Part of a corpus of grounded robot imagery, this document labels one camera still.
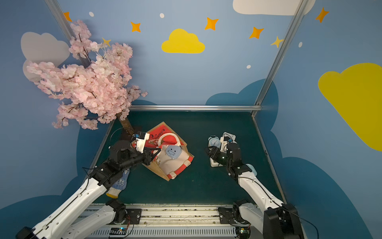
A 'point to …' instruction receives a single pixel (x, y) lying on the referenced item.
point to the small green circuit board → (118, 231)
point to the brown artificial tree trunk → (126, 124)
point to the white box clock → (224, 144)
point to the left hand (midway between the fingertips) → (160, 147)
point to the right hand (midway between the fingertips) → (209, 148)
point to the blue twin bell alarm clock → (214, 141)
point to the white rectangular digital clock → (215, 164)
